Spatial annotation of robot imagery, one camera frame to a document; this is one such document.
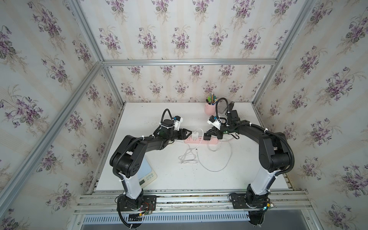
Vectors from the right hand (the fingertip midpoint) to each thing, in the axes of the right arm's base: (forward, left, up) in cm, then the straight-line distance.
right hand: (211, 131), depth 93 cm
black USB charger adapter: (-3, +3, -2) cm, 4 cm away
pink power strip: (-4, -2, -5) cm, 7 cm away
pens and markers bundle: (+28, -3, +3) cm, 29 cm away
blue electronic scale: (-27, +38, -5) cm, 47 cm away
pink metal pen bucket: (+19, -1, +1) cm, 19 cm away
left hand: (-2, +14, +1) cm, 14 cm away
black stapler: (+31, -21, -7) cm, 38 cm away
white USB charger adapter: (-3, +11, 0) cm, 11 cm away
